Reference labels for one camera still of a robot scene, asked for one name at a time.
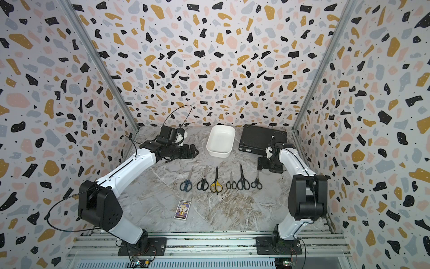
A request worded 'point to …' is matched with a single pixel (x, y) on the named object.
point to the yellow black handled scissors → (216, 187)
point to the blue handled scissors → (187, 185)
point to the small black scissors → (231, 183)
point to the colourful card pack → (182, 209)
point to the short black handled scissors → (256, 183)
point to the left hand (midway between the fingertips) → (192, 151)
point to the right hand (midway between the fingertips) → (265, 168)
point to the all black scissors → (243, 182)
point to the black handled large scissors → (203, 184)
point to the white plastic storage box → (220, 140)
